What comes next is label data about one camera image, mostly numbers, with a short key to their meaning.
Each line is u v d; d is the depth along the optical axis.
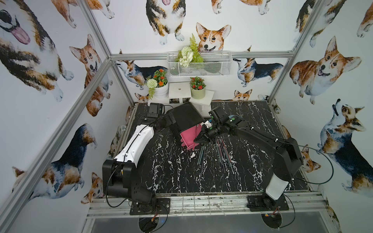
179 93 0.98
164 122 0.76
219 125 0.65
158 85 0.93
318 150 0.80
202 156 0.92
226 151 0.93
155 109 0.66
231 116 1.13
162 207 0.75
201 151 0.93
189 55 0.79
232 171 0.86
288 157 0.46
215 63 0.93
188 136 0.86
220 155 0.92
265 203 0.67
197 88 0.95
